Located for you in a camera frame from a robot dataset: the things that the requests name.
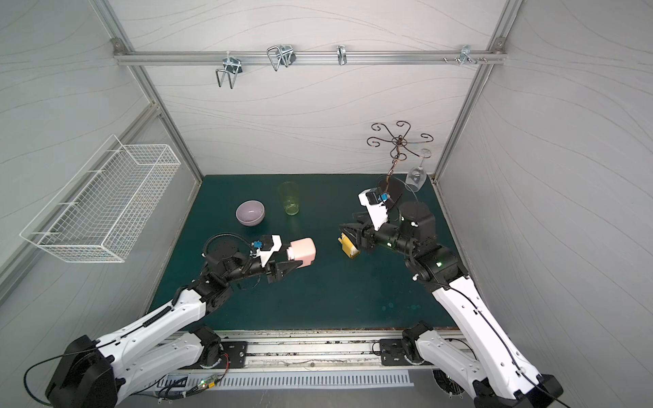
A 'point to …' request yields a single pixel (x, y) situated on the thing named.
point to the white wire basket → (102, 212)
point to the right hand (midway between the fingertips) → (348, 220)
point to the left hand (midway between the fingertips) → (298, 255)
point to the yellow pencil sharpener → (348, 246)
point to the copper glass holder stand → (400, 146)
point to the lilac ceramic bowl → (251, 212)
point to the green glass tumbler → (289, 191)
